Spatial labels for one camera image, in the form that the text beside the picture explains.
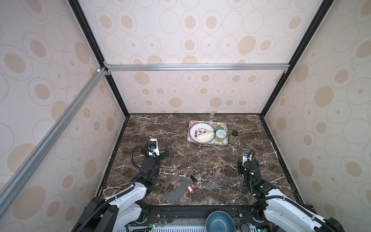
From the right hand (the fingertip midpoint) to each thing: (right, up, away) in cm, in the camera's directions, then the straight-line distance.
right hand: (251, 158), depth 84 cm
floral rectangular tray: (-16, +21, +29) cm, 39 cm away
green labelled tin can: (-15, +12, +16) cm, 25 cm away
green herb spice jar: (-6, +10, +16) cm, 20 cm away
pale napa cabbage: (-25, +12, +16) cm, 32 cm away
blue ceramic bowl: (-21, -28, -13) cm, 38 cm away
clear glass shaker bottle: (-19, +27, +29) cm, 43 cm away
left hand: (-52, +12, -5) cm, 54 cm away
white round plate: (-27, +15, +23) cm, 38 cm away
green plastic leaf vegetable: (-16, +19, +16) cm, 29 cm away
